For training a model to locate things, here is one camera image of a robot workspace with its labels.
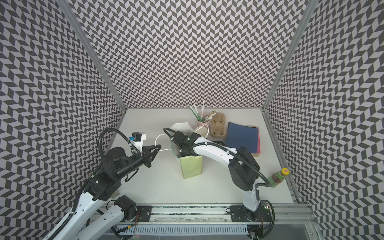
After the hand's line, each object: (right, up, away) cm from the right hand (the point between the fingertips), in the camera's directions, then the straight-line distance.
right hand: (191, 161), depth 84 cm
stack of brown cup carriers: (+17, +17, +15) cm, 29 cm away
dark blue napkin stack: (+32, +12, +18) cm, 38 cm away
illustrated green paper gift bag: (+1, +2, -16) cm, 16 cm away
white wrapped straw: (+7, +30, +15) cm, 34 cm away
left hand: (-13, +11, -17) cm, 24 cm away
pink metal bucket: (+6, +21, +16) cm, 27 cm away
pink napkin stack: (+42, +10, +9) cm, 44 cm away
